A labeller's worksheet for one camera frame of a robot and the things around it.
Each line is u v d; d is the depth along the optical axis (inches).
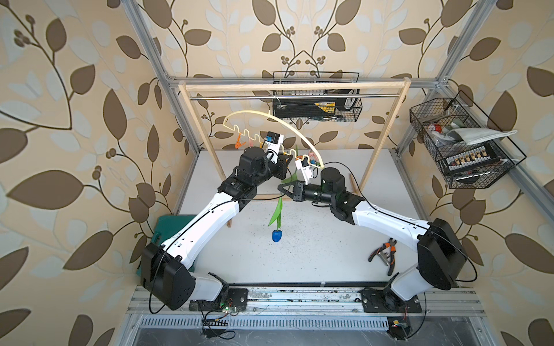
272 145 24.7
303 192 26.3
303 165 27.4
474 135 25.0
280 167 25.4
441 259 17.0
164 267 15.5
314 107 32.6
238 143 31.1
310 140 46.8
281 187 29.0
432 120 33.3
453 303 29.7
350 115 35.9
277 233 28.4
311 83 21.7
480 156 25.8
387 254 32.9
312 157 25.7
